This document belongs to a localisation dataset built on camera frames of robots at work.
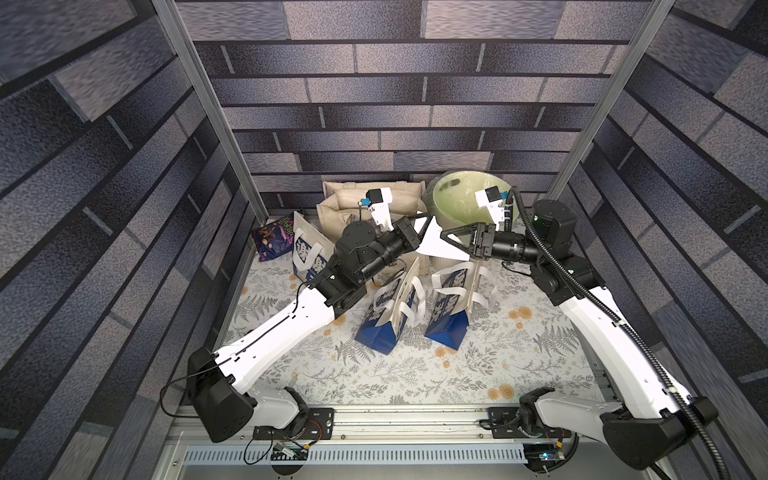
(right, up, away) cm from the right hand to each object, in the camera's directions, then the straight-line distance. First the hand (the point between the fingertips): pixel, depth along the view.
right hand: (437, 237), depth 60 cm
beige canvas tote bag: (-25, +9, +28) cm, 38 cm away
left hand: (-1, +4, -1) cm, 5 cm away
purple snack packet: (-52, +1, +47) cm, 70 cm away
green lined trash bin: (+9, +13, +32) cm, 36 cm away
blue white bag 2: (+8, -13, +13) cm, 20 cm away
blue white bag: (-10, -18, +11) cm, 23 cm away
